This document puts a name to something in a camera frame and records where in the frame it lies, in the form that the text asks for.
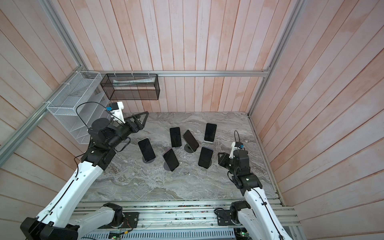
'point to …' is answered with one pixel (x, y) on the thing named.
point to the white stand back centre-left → (177, 147)
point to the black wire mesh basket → (131, 86)
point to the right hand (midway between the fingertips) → (220, 152)
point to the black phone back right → (210, 130)
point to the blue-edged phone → (205, 157)
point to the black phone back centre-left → (175, 137)
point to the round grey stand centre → (187, 148)
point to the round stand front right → (210, 163)
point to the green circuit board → (245, 234)
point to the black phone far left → (147, 150)
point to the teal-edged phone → (191, 140)
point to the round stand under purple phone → (166, 167)
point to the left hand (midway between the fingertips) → (144, 117)
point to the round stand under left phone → (148, 161)
